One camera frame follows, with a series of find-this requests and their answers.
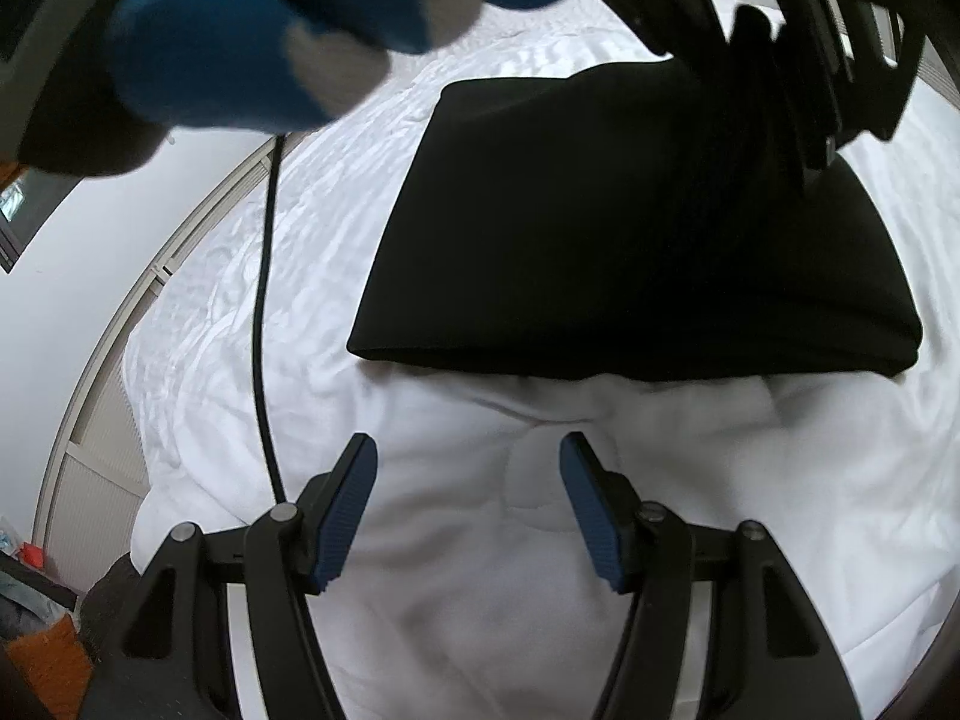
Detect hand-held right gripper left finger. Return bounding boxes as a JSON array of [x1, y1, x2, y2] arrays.
[[79, 431, 380, 720]]

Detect black pants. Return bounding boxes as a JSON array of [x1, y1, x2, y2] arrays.
[[346, 56, 923, 380]]

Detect low white louvered cabinet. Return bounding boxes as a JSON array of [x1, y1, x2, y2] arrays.
[[30, 133, 280, 593]]

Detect dark cloth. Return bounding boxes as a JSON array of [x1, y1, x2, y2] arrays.
[[77, 553, 145, 665]]

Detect person's left hand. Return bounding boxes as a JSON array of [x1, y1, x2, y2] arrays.
[[105, 0, 593, 132]]

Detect white bed duvet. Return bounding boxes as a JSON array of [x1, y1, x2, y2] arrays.
[[120, 0, 960, 720]]

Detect orange mat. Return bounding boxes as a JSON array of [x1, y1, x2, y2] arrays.
[[0, 615, 96, 720]]

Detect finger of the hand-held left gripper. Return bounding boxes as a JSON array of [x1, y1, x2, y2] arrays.
[[814, 0, 929, 145], [765, 0, 857, 192]]

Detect black cable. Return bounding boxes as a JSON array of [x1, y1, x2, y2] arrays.
[[251, 131, 291, 509]]

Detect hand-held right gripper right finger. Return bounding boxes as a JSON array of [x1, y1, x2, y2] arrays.
[[559, 431, 863, 720]]

